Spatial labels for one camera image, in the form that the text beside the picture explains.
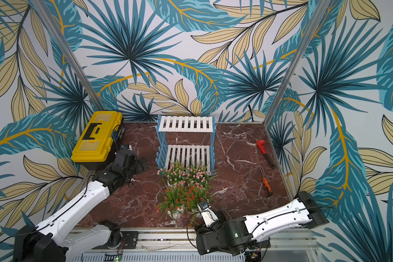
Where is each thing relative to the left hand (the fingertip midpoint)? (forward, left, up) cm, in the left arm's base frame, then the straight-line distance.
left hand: (138, 164), depth 82 cm
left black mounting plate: (-31, 0, -14) cm, 34 cm away
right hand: (-26, -32, -5) cm, 42 cm away
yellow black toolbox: (+18, +22, +3) cm, 29 cm away
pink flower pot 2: (-6, -31, 0) cm, 31 cm away
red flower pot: (-17, -20, -1) cm, 26 cm away
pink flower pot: (-6, -20, 0) cm, 20 cm away
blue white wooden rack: (+28, -25, -13) cm, 40 cm away
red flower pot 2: (-14, -29, 0) cm, 32 cm away
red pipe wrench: (+25, -71, -12) cm, 76 cm away
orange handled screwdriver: (-6, -68, -12) cm, 69 cm away
